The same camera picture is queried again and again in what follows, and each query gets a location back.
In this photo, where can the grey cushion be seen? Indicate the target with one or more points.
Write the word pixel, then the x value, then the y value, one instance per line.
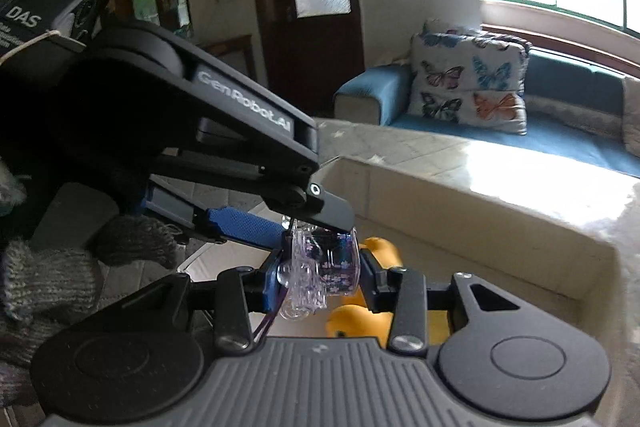
pixel 631 112

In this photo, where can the brown door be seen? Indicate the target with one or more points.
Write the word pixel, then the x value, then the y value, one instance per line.
pixel 310 57

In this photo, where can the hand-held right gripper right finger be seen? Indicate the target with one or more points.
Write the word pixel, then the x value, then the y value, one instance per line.
pixel 367 282

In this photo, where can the person's left hand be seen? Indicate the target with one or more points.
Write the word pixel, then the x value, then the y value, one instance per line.
pixel 50 277

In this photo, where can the quilted star table cover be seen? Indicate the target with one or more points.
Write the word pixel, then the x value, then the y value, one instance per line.
pixel 400 147

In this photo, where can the blue sofa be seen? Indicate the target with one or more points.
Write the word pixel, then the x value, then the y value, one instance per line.
pixel 565 77

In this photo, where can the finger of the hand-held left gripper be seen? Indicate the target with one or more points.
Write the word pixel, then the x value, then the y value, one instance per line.
pixel 240 224
pixel 325 207

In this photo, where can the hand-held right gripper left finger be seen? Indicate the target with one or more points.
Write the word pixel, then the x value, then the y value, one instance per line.
pixel 274 287

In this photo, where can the grey cardboard box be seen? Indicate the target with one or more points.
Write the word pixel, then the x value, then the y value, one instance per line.
pixel 475 227

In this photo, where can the clear glitter car toy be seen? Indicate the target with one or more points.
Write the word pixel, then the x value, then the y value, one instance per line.
pixel 320 272

